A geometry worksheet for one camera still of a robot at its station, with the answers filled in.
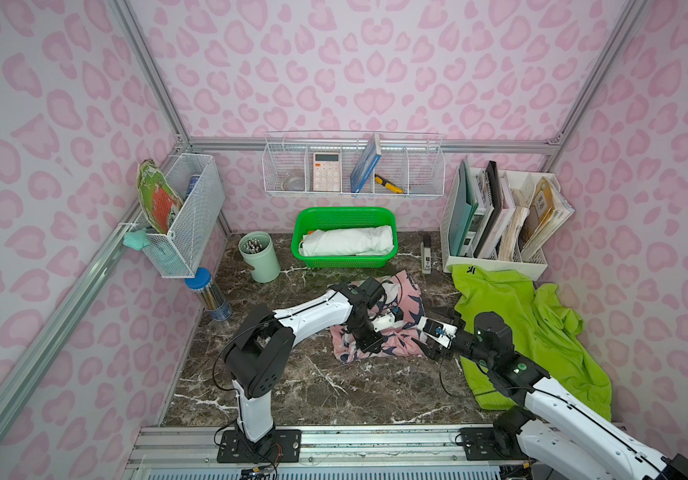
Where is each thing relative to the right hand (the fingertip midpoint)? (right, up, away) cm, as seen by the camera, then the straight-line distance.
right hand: (423, 319), depth 77 cm
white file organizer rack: (+24, +26, +9) cm, 37 cm away
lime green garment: (+38, -4, +12) cm, 40 cm away
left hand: (-12, -8, +9) cm, 17 cm away
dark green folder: (+14, +30, +10) cm, 35 cm away
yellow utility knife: (-7, +40, +20) cm, 45 cm away
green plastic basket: (-34, +31, +39) cm, 60 cm away
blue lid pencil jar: (-59, +5, +9) cm, 60 cm away
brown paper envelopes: (+42, +30, +13) cm, 53 cm away
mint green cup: (-48, +19, +15) cm, 54 cm away
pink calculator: (-27, +43, +18) cm, 54 cm away
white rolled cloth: (-18, +21, +24) cm, 37 cm away
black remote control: (+8, +18, +33) cm, 38 cm away
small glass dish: (-37, +39, +16) cm, 56 cm away
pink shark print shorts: (-2, +4, +22) cm, 23 cm away
